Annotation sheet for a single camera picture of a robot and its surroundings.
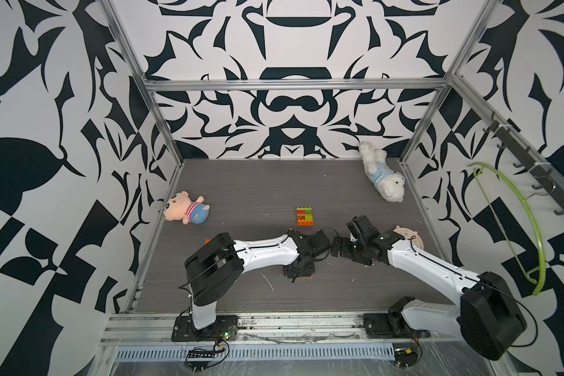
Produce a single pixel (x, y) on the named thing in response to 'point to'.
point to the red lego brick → (301, 213)
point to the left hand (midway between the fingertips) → (305, 271)
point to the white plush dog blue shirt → (388, 182)
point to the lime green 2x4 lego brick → (304, 208)
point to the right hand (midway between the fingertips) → (339, 248)
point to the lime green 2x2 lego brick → (309, 217)
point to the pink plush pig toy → (180, 206)
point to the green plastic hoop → (533, 277)
